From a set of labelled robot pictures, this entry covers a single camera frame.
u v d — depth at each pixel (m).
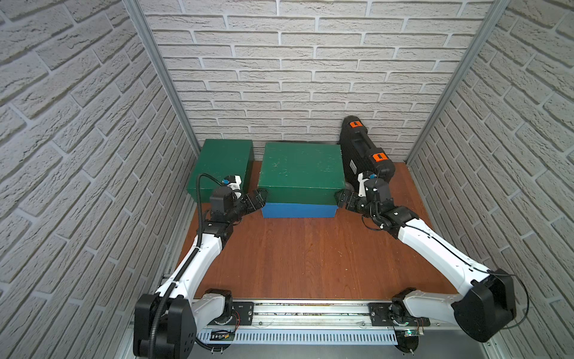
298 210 0.88
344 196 0.72
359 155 0.90
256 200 0.71
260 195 0.72
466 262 0.44
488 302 0.40
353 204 0.71
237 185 0.73
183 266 0.46
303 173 0.84
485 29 0.73
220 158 1.12
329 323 0.73
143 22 0.73
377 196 0.60
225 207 0.60
